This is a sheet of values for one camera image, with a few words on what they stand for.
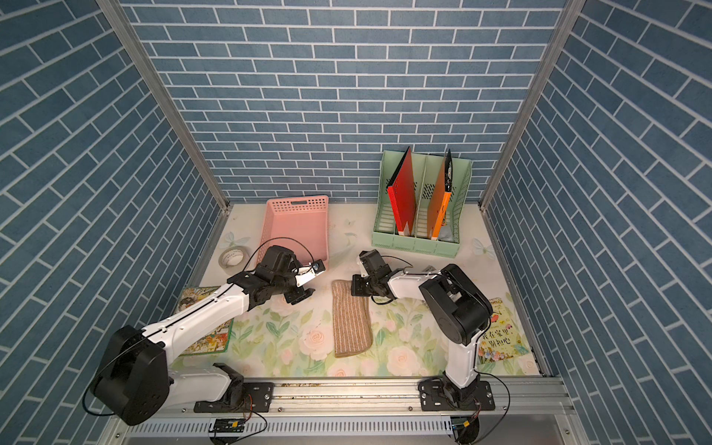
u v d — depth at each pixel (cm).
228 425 72
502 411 72
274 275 65
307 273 74
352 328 85
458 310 50
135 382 41
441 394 73
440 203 85
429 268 99
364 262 79
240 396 68
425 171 105
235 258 102
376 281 75
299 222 116
